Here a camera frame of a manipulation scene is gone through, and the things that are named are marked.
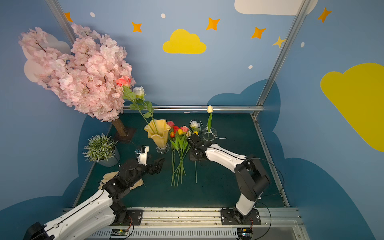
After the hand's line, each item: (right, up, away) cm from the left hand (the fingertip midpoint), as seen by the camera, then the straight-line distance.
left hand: (157, 155), depth 79 cm
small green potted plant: (-32, +3, +2) cm, 32 cm away
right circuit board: (+45, -38, -7) cm, 59 cm away
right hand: (+21, -1, +11) cm, 24 cm away
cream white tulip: (+29, +26, +9) cm, 40 cm away
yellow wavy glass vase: (-3, +13, +12) cm, 18 cm away
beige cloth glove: (-32, -14, +8) cm, 36 cm away
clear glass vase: (+32, +11, +13) cm, 36 cm away
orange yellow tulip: (+5, +10, +24) cm, 26 cm away
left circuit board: (-17, -36, -8) cm, 41 cm away
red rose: (+7, +14, +25) cm, 29 cm away
